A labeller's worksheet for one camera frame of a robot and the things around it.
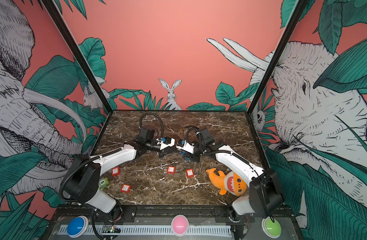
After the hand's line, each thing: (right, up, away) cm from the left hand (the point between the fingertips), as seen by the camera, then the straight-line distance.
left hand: (179, 148), depth 78 cm
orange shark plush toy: (+28, -18, -1) cm, 33 cm away
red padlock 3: (-30, -22, +2) cm, 37 cm away
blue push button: (-47, -35, -9) cm, 60 cm away
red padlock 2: (+6, -16, +10) cm, 20 cm away
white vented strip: (-12, -38, -8) cm, 40 cm away
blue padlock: (+4, -9, +15) cm, 18 cm away
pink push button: (+1, -35, -9) cm, 36 cm away
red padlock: (-5, -14, +10) cm, 18 cm away
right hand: (+2, -2, +2) cm, 4 cm away
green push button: (+45, -37, -8) cm, 59 cm away
